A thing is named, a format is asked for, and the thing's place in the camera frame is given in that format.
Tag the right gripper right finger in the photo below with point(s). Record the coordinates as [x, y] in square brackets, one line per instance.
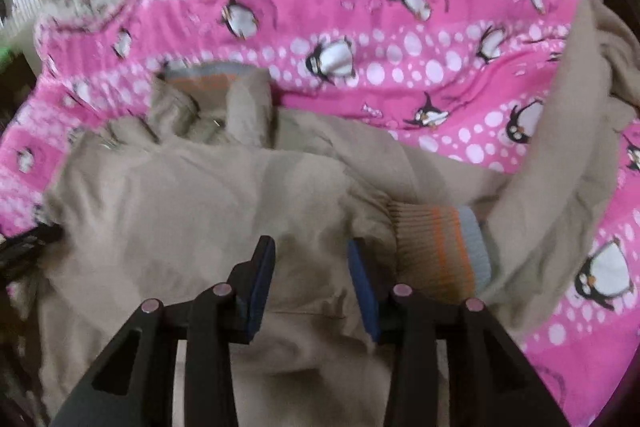
[453, 365]

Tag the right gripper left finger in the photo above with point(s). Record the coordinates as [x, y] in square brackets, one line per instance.
[131, 382]

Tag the beige jacket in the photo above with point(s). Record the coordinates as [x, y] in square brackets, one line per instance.
[164, 206]

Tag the pink penguin blanket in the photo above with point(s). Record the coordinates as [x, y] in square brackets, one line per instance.
[464, 79]

